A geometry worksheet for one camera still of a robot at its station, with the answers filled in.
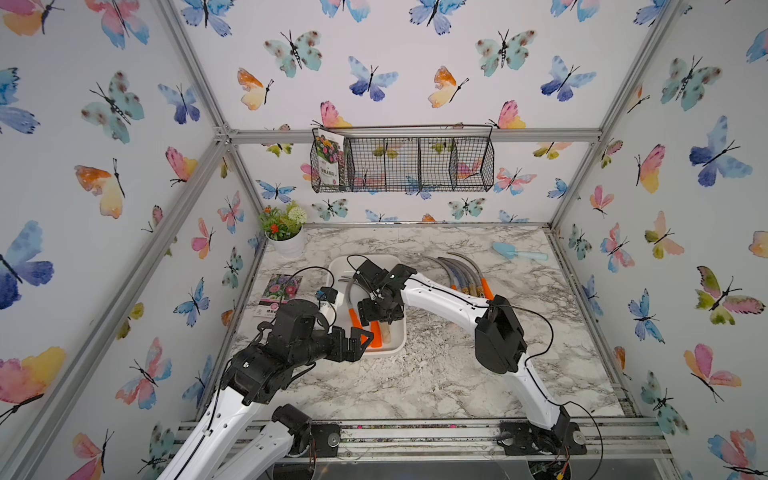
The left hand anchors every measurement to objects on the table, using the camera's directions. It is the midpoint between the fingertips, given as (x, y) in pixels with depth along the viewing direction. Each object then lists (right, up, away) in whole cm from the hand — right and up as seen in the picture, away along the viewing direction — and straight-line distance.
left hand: (359, 332), depth 69 cm
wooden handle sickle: (+6, -5, +19) cm, 21 cm away
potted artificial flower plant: (-29, +27, +31) cm, 50 cm away
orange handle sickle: (+2, -8, +21) cm, 22 cm away
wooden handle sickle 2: (+35, +7, +33) cm, 48 cm away
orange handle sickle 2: (+28, +10, +36) cm, 47 cm away
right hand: (+2, 0, +18) cm, 18 cm away
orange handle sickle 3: (+39, +8, +35) cm, 53 cm away
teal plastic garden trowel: (+51, +19, +42) cm, 68 cm away
